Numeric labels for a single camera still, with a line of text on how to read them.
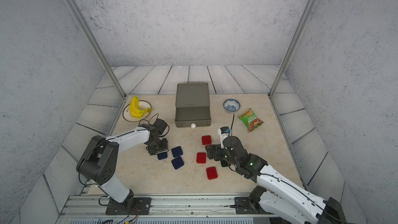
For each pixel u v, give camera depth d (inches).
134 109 41.2
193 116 34.9
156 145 30.5
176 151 35.8
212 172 32.7
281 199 22.4
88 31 34.3
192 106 34.9
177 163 34.2
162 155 34.2
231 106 43.8
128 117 42.6
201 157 35.2
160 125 30.4
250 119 39.1
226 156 25.1
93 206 29.2
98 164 18.2
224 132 26.4
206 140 38.2
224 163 33.8
